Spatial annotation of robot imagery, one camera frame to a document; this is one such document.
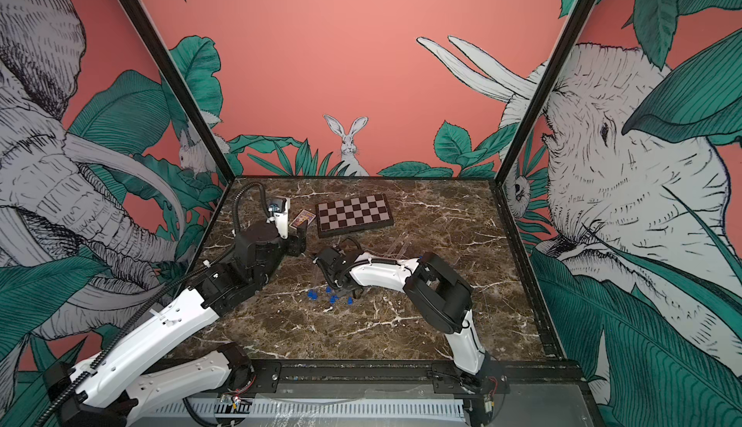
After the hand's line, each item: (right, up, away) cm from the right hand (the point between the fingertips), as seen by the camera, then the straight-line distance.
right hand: (344, 280), depth 91 cm
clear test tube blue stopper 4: (+2, -5, -3) cm, 7 cm away
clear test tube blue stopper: (-10, -4, -1) cm, 11 cm away
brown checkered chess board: (+1, +21, +16) cm, 26 cm away
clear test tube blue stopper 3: (-3, -5, -2) cm, 7 cm away
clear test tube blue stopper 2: (-5, -3, -1) cm, 6 cm away
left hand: (-10, +21, -19) cm, 30 cm away
